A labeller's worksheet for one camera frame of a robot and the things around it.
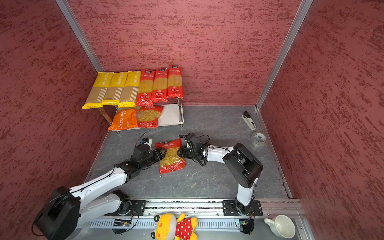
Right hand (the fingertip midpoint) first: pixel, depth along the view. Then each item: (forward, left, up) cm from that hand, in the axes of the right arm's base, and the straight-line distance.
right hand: (179, 156), depth 90 cm
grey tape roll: (+13, -54, -3) cm, 56 cm away
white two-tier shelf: (+31, +6, +4) cm, 32 cm away
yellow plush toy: (-35, +3, +5) cm, 35 cm away
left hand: (0, +8, +4) cm, 9 cm away
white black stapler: (+28, -50, 0) cm, 58 cm away
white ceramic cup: (-36, -50, -1) cm, 61 cm away
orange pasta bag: (+24, +37, +9) cm, 45 cm away
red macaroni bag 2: (-3, +5, +1) cm, 5 cm away
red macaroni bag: (+26, +22, +8) cm, 35 cm away
